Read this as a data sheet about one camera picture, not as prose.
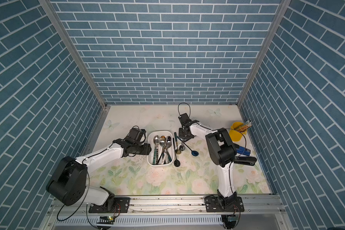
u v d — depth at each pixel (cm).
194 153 91
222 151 54
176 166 87
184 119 81
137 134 71
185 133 75
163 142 95
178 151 92
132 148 66
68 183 42
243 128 92
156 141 97
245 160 85
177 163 87
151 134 95
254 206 77
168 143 96
